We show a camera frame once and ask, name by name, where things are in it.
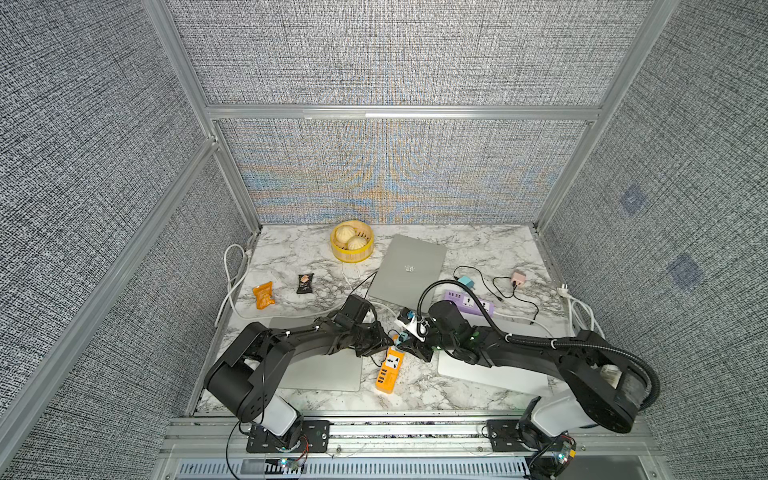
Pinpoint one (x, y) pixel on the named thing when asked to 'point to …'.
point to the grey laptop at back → (406, 268)
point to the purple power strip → (466, 302)
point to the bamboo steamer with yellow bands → (341, 251)
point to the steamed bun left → (344, 232)
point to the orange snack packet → (264, 295)
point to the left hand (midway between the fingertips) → (397, 344)
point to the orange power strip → (389, 370)
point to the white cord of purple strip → (572, 300)
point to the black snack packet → (304, 283)
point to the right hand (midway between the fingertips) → (401, 330)
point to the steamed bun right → (356, 242)
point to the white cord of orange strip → (231, 296)
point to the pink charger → (518, 278)
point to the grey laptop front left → (330, 371)
